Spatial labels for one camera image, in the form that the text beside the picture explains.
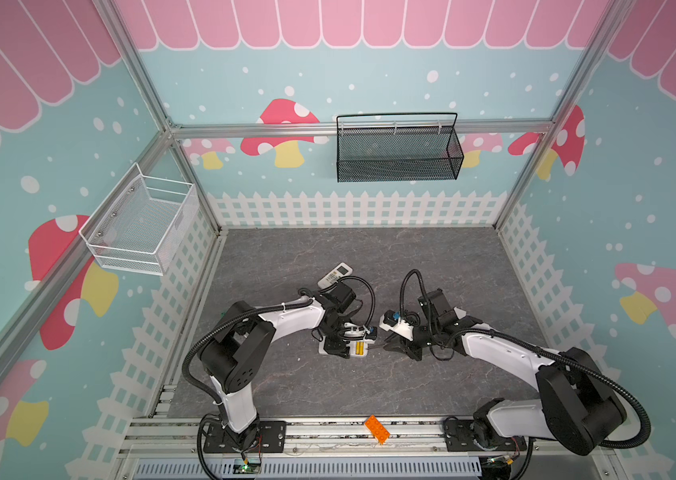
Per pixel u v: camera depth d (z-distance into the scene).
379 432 0.74
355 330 0.78
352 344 0.83
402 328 0.75
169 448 0.74
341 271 1.06
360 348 0.87
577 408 0.42
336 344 0.79
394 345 0.79
